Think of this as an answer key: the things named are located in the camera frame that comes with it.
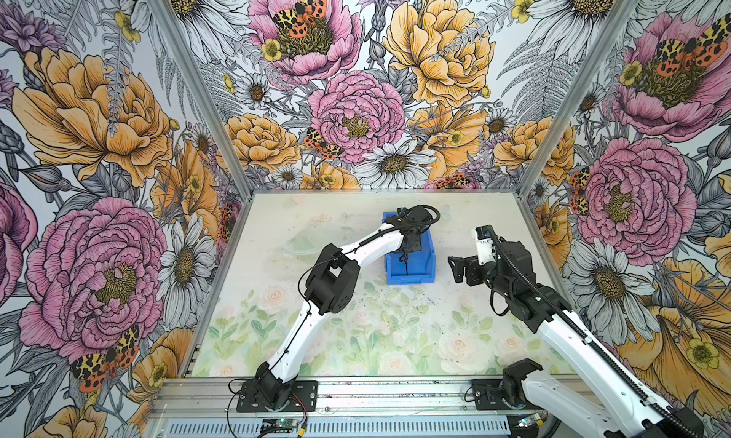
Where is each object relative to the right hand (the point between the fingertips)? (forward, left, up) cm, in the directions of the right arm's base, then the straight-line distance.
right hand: (465, 264), depth 79 cm
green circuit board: (-33, +49, -18) cm, 62 cm away
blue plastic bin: (+13, +8, -21) cm, 26 cm away
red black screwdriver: (+11, +14, -17) cm, 24 cm away
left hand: (+15, +14, -15) cm, 25 cm away
